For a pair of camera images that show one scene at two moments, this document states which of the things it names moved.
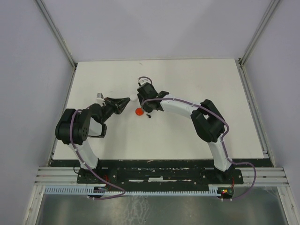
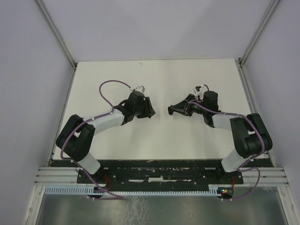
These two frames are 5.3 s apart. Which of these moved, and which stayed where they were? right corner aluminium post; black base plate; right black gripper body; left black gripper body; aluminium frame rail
Moved: right black gripper body; left black gripper body
Stayed: aluminium frame rail; right corner aluminium post; black base plate
